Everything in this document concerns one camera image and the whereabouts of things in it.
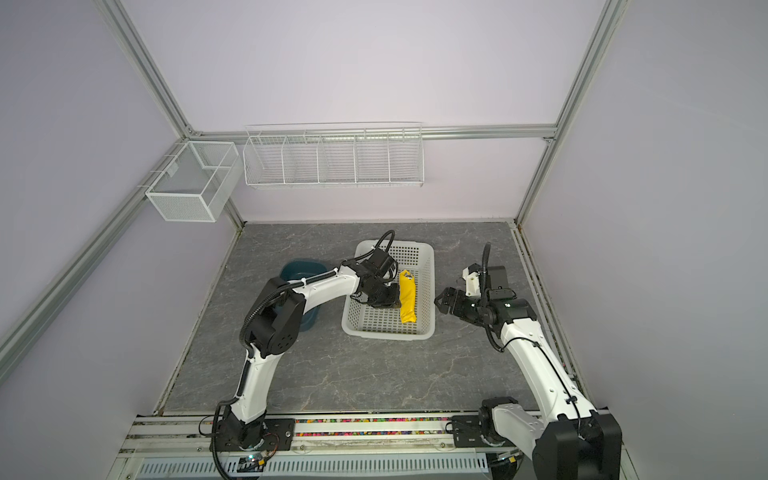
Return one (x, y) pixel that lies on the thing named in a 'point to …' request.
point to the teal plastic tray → (299, 269)
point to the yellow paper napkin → (408, 313)
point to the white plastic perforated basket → (363, 321)
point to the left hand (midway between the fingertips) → (401, 308)
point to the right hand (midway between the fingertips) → (449, 306)
